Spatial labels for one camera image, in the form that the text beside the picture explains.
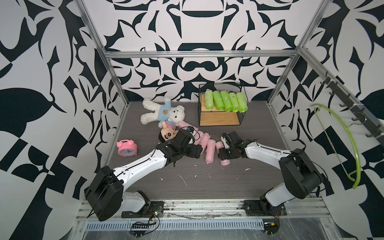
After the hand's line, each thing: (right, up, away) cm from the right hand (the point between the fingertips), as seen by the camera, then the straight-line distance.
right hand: (222, 152), depth 92 cm
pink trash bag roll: (-11, +7, +2) cm, 13 cm away
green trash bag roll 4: (-2, +32, +2) cm, 32 cm away
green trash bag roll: (+12, +28, 0) cm, 31 cm away
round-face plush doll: (-32, +13, -2) cm, 35 cm away
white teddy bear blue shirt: (-38, +24, +10) cm, 46 cm away
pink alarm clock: (-55, +4, -7) cm, 55 cm away
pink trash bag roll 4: (-24, +16, +12) cm, 31 cm away
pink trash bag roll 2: (-8, +1, -1) cm, 8 cm away
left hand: (-16, +6, -10) cm, 20 cm away
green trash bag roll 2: (+8, +31, +1) cm, 32 cm away
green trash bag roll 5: (-8, +33, +3) cm, 34 cm away
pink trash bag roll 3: (-2, +5, 0) cm, 5 cm away
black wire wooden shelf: (-3, +21, +16) cm, 27 cm away
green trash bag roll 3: (+3, +31, +1) cm, 31 cm away
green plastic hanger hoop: (+45, -3, -35) cm, 57 cm away
